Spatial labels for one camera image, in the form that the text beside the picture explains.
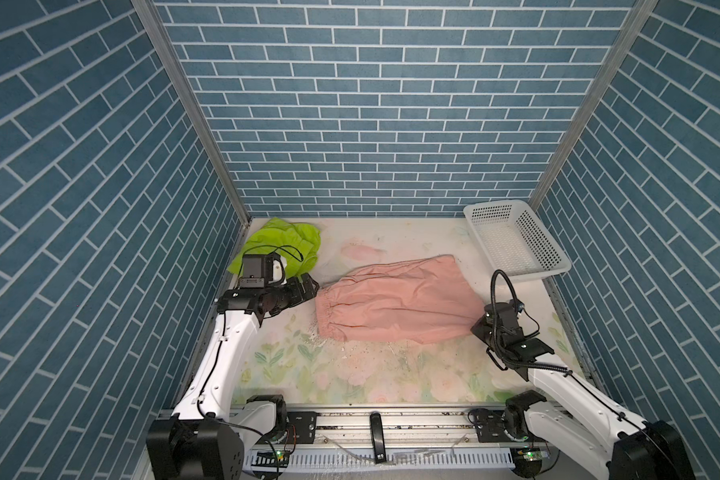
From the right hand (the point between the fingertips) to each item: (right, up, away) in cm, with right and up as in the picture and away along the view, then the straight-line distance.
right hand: (476, 319), depth 87 cm
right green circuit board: (+7, -31, -16) cm, 35 cm away
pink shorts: (-13, +4, +10) cm, 17 cm away
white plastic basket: (+25, +23, +28) cm, 44 cm away
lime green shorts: (-58, +23, +18) cm, 65 cm away
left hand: (-49, +10, -7) cm, 50 cm away
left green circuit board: (-55, -30, -16) cm, 64 cm away
